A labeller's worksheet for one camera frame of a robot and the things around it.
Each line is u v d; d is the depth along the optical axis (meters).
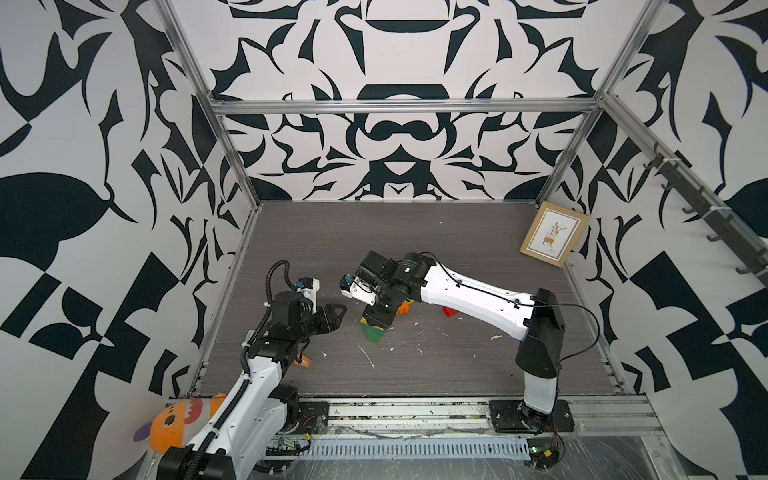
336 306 0.79
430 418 0.76
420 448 0.71
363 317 0.68
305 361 0.83
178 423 0.65
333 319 0.74
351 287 0.68
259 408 0.51
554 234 1.00
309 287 0.76
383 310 0.67
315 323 0.74
